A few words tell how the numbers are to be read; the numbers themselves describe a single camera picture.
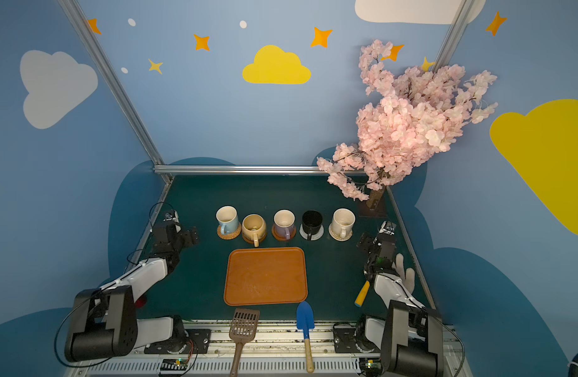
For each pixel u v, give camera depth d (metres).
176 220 0.82
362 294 0.83
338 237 0.98
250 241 0.96
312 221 0.94
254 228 1.00
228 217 0.98
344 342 0.74
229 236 0.98
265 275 0.89
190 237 0.84
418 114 0.60
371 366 0.73
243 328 0.75
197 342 0.73
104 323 0.42
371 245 0.80
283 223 1.00
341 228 0.93
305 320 0.79
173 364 0.73
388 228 0.78
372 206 1.08
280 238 1.01
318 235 0.99
